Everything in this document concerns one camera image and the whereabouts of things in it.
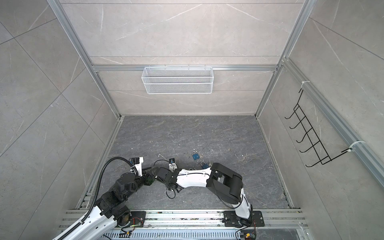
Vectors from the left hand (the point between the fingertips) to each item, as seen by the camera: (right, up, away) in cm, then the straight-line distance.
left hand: (155, 165), depth 78 cm
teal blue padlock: (+28, -4, +15) cm, 32 cm away
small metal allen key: (-3, +1, +18) cm, 19 cm away
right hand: (+8, -10, +11) cm, 17 cm away
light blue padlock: (+22, +1, +18) cm, 28 cm away
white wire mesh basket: (+9, +52, +23) cm, 58 cm away
